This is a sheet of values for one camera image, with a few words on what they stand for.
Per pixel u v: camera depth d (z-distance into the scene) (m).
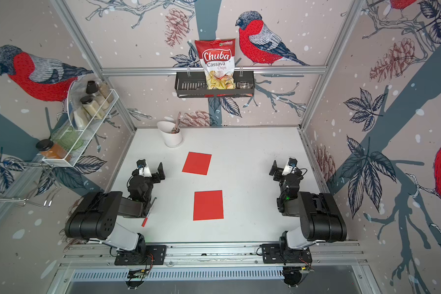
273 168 0.84
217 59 0.81
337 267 0.74
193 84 0.95
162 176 0.85
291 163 0.76
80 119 0.71
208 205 0.88
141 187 0.70
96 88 0.81
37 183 0.65
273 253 0.73
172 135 1.04
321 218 0.45
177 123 1.08
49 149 0.60
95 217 0.46
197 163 1.04
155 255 0.73
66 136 0.71
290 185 0.68
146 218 0.84
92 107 0.76
